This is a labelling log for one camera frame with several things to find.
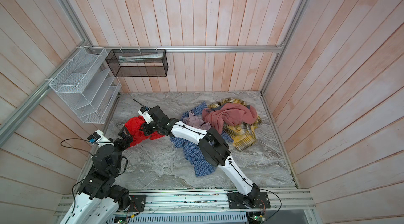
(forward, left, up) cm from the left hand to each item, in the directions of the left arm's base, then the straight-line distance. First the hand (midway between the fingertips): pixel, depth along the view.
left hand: (121, 134), depth 73 cm
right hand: (+9, -3, -9) cm, 13 cm away
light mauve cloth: (+19, -35, -16) cm, 43 cm away
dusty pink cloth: (+19, -56, -9) cm, 60 cm away
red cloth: (+8, -2, -5) cm, 10 cm away
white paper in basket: (+44, +7, +13) cm, 46 cm away
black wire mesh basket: (+53, +5, +3) cm, 53 cm away
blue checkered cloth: (-3, -34, -13) cm, 37 cm away
